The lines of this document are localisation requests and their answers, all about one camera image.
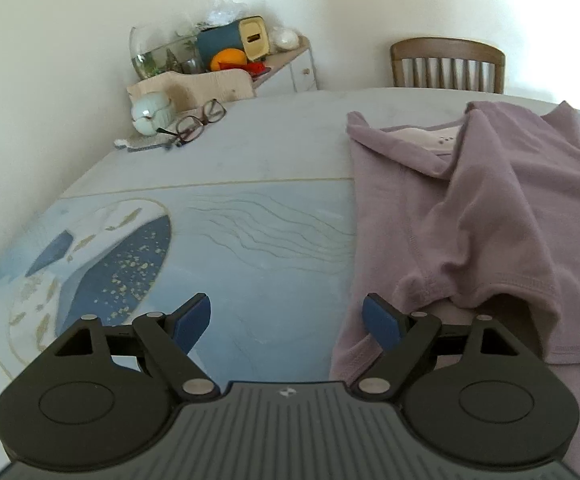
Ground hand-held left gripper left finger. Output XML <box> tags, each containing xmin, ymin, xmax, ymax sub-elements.
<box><xmin>54</xmin><ymin>293</ymin><xmax>217</xmax><ymax>401</ymax></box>

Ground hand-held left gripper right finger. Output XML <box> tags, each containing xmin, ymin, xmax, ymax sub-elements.
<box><xmin>352</xmin><ymin>294</ymin><xmax>541</xmax><ymax>401</ymax></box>

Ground purple shirt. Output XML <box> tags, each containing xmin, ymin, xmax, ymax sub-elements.
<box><xmin>329</xmin><ymin>101</ymin><xmax>580</xmax><ymax>480</ymax></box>

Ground eyeglasses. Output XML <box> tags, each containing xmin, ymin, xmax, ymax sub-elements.
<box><xmin>162</xmin><ymin>99</ymin><xmax>227</xmax><ymax>148</ymax></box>

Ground grey woven coaster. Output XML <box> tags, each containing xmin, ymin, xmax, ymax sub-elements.
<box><xmin>114</xmin><ymin>130</ymin><xmax>175</xmax><ymax>152</ymax></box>

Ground pale green ceramic pot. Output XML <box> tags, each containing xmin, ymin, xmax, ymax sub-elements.
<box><xmin>130</xmin><ymin>91</ymin><xmax>175</xmax><ymax>136</ymax></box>

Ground beige quilted cloth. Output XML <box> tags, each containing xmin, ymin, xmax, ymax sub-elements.
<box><xmin>127</xmin><ymin>69</ymin><xmax>255</xmax><ymax>111</ymax></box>

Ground red object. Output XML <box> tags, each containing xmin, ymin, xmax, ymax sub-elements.
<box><xmin>220</xmin><ymin>60</ymin><xmax>271</xmax><ymax>79</ymax></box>

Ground orange fruit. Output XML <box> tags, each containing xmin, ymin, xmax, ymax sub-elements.
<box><xmin>211</xmin><ymin>48</ymin><xmax>247</xmax><ymax>72</ymax></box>

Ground white sideboard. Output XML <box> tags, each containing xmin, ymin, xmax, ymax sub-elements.
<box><xmin>252</xmin><ymin>35</ymin><xmax>318</xmax><ymax>98</ymax></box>

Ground glass fish bowl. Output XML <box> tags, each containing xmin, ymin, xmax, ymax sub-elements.
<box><xmin>130</xmin><ymin>25</ymin><xmax>205</xmax><ymax>80</ymax></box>

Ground light wooden slatted chair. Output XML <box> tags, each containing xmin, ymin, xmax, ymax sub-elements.
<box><xmin>390</xmin><ymin>37</ymin><xmax>506</xmax><ymax>95</ymax></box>

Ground teal and cream box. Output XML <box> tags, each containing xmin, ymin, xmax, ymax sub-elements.
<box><xmin>197</xmin><ymin>16</ymin><xmax>271</xmax><ymax>63</ymax></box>

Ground white round object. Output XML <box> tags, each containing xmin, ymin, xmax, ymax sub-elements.
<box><xmin>269</xmin><ymin>27</ymin><xmax>301</xmax><ymax>53</ymax></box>

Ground clear plastic wrapping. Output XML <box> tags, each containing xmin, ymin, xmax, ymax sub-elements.
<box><xmin>205</xmin><ymin>0</ymin><xmax>251</xmax><ymax>26</ymax></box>

